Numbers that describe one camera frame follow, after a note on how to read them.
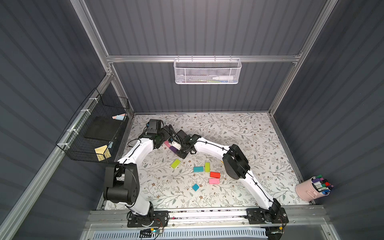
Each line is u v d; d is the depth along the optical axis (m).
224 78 0.90
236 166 0.62
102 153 0.60
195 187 0.84
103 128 0.74
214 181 0.85
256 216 0.74
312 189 0.72
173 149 0.90
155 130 0.71
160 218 0.73
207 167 0.91
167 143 0.89
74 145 0.63
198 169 0.92
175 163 0.92
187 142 0.75
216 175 0.87
